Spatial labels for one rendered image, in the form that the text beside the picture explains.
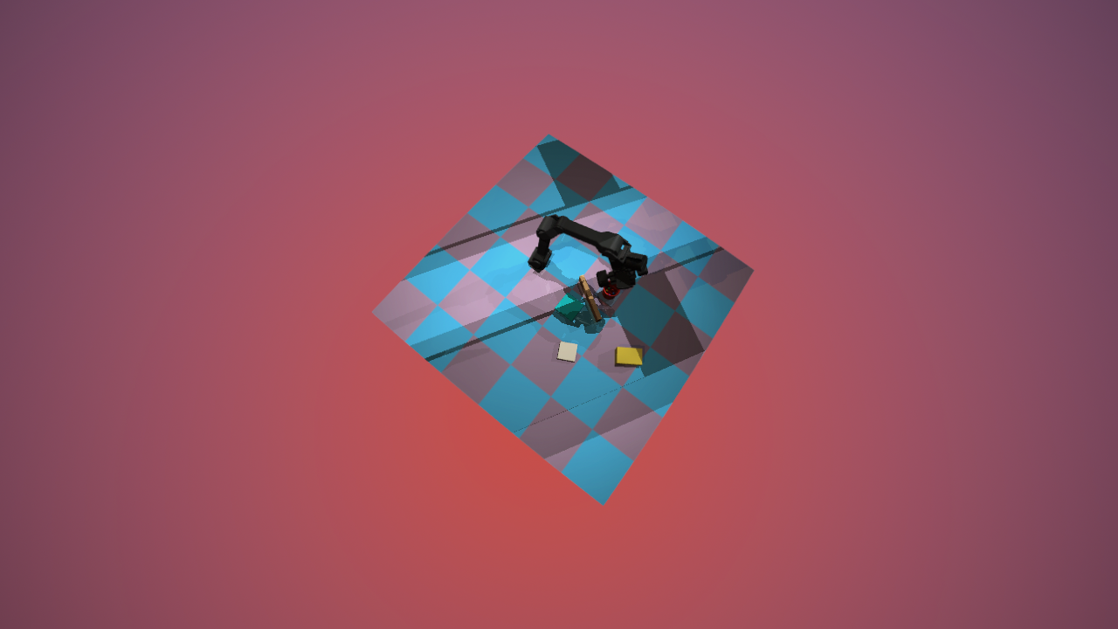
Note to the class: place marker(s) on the yellow rectangular block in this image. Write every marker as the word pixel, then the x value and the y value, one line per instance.
pixel 628 356

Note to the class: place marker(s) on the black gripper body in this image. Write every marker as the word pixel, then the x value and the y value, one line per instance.
pixel 602 276

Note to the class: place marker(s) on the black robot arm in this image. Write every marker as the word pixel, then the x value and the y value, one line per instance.
pixel 608 243

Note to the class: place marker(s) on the beige square block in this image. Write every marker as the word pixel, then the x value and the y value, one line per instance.
pixel 567 351

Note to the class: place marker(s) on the brown rectangular block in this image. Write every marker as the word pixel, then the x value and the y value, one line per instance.
pixel 590 299

